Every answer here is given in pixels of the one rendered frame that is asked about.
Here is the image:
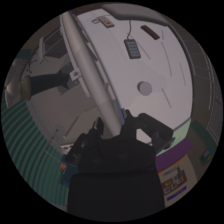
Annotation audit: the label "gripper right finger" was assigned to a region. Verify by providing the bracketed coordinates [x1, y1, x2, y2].
[120, 109, 174, 150]

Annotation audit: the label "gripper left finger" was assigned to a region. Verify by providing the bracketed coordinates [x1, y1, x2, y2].
[65, 117, 104, 165]

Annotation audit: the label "purple cot end board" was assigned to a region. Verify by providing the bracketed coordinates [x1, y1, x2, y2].
[154, 136, 194, 174]

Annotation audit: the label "white cot mattress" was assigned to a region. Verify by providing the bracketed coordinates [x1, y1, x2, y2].
[75, 10, 193, 146]

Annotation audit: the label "dark red flat bar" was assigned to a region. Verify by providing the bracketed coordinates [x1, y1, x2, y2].
[140, 24, 161, 41]

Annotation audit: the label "blue yellow card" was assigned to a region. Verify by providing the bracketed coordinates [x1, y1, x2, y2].
[164, 137, 176, 150]

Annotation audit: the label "blue trolley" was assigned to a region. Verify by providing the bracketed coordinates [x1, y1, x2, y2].
[59, 153, 79, 188]

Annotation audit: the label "grey thin rod stand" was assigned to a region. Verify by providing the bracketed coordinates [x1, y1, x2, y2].
[39, 129, 71, 160]

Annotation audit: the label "grey cylinder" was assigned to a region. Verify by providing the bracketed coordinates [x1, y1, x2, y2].
[136, 80, 153, 97]

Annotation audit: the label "green curtain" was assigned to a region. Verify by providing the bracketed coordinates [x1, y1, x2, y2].
[1, 91, 71, 213]

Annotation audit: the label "brown notice board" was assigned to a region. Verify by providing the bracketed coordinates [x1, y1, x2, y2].
[158, 164, 189, 202]

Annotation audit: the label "grey handset blue buttons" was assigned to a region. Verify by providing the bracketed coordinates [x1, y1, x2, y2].
[123, 39, 142, 60]

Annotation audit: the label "black star castor base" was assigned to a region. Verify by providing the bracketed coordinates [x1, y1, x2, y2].
[25, 51, 38, 74]

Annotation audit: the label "grey call remote red button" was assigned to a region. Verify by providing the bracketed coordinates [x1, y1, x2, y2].
[91, 15, 116, 29]

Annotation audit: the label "grey pillow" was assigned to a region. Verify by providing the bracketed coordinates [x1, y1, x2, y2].
[101, 3, 174, 27]

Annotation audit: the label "framed wall picture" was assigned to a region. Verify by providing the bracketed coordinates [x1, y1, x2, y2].
[199, 149, 213, 167]

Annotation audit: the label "grey bracket with bolt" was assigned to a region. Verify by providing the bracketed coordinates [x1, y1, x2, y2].
[69, 69, 83, 82]

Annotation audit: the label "grey cot side rail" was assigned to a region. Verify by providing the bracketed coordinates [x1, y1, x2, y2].
[59, 12, 127, 137]

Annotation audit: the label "dark cot side rail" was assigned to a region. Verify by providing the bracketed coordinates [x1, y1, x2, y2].
[167, 19, 219, 133]

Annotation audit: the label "dark handset cable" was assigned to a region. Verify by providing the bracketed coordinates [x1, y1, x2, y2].
[126, 19, 132, 40]

